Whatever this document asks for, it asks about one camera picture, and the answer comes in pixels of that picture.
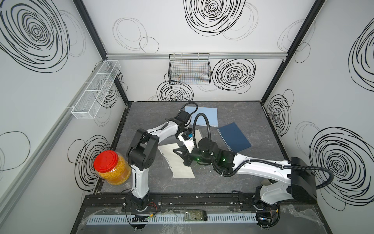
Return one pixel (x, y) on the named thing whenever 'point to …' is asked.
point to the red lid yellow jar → (113, 166)
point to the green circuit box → (196, 215)
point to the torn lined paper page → (179, 170)
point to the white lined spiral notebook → (197, 137)
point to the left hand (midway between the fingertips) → (188, 134)
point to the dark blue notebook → (234, 139)
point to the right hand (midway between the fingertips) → (174, 152)
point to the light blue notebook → (211, 113)
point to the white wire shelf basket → (87, 106)
